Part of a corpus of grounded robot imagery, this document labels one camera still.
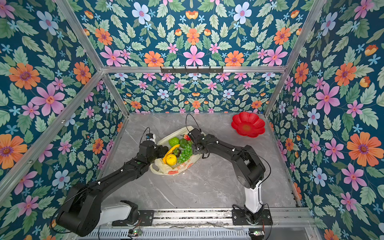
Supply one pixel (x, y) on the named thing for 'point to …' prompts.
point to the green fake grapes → (187, 151)
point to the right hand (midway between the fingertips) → (199, 147)
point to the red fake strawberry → (187, 137)
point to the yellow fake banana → (169, 151)
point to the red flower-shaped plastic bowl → (248, 124)
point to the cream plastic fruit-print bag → (164, 142)
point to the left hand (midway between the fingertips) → (164, 142)
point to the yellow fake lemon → (171, 159)
